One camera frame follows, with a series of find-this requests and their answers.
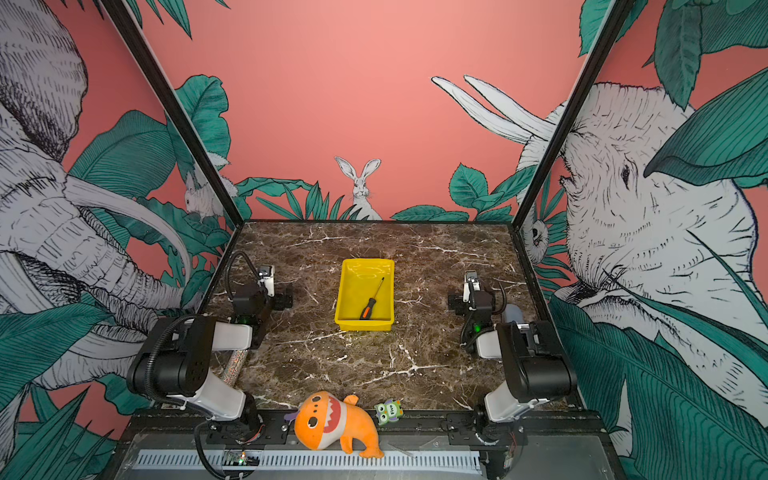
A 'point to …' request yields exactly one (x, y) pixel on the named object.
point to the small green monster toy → (390, 410)
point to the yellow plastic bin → (358, 283)
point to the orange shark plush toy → (323, 420)
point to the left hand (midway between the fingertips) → (275, 277)
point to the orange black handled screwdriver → (367, 309)
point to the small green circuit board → (232, 458)
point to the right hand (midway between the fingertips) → (467, 281)
